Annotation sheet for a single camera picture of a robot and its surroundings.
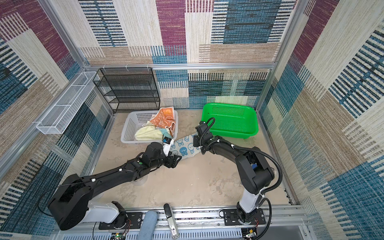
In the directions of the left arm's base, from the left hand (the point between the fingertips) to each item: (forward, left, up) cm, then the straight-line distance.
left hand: (177, 153), depth 84 cm
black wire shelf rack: (+48, +37, +7) cm, 60 cm away
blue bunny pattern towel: (+9, -3, -9) cm, 13 cm away
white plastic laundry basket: (+30, +33, -6) cm, 45 cm away
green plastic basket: (+31, -37, -9) cm, 49 cm away
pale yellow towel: (+18, +21, -5) cm, 28 cm away
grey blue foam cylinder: (-33, +12, -8) cm, 36 cm away
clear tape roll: (-12, +20, -10) cm, 25 cm away
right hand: (+11, -12, -4) cm, 16 cm away
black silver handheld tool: (-32, +1, -7) cm, 33 cm away
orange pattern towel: (+30, +10, -3) cm, 32 cm away
